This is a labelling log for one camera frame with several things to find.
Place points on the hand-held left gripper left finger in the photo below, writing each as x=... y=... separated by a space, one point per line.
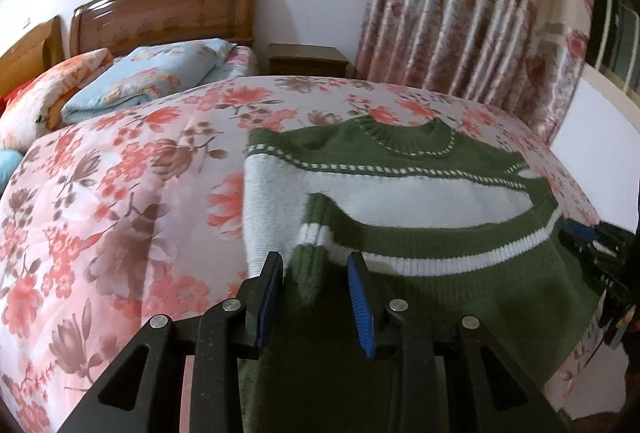
x=267 y=308

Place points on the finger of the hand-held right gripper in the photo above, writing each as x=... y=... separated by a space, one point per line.
x=607 y=249
x=581 y=229

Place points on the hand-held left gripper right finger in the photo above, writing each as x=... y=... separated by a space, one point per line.
x=361 y=308

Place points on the green knit sweater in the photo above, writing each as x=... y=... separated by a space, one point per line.
x=450 y=303

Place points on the pink floral blanket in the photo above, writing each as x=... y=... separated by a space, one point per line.
x=125 y=213

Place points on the window with white grille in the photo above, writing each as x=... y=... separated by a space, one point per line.
x=620 y=38

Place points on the pink floral curtain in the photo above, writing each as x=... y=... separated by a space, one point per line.
x=475 y=13

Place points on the wooden nightstand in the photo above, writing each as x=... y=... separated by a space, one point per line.
x=307 y=60

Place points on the light blue floral pillow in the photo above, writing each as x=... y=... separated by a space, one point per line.
x=150 y=78

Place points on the orange floral pillow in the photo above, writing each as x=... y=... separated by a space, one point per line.
x=45 y=98

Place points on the large carved wooden headboard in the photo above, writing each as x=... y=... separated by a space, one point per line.
x=165 y=10

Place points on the red pillow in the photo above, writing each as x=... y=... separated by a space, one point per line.
x=12 y=98

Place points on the small wooden headboard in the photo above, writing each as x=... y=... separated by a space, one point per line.
x=35 y=50

